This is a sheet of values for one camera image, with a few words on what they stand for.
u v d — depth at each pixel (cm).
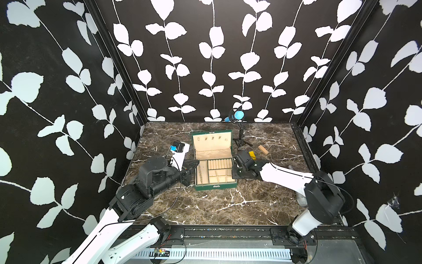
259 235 76
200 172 92
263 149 107
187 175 51
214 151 93
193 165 59
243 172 74
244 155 69
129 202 40
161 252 71
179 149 50
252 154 103
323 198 45
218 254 70
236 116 90
